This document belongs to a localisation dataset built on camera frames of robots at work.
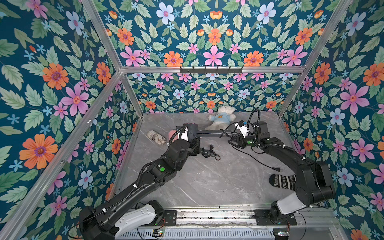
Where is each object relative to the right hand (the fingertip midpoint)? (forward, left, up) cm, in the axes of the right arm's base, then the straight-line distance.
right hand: (234, 137), depth 86 cm
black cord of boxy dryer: (-12, -26, -16) cm, 33 cm away
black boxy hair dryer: (-10, +23, +18) cm, 31 cm away
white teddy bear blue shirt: (+24, +4, -6) cm, 25 cm away
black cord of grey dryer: (-5, +10, -15) cm, 19 cm away
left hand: (-10, +21, +12) cm, 27 cm away
